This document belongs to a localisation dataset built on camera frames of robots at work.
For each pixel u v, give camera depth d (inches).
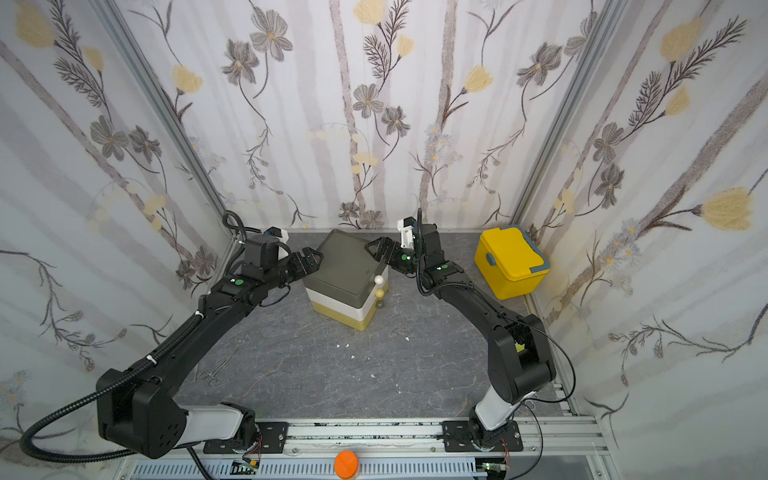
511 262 36.7
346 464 24.6
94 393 15.2
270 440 29.1
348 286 32.9
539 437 29.7
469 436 29.1
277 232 29.1
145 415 15.5
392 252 28.9
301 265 28.0
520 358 17.9
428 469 27.7
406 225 30.6
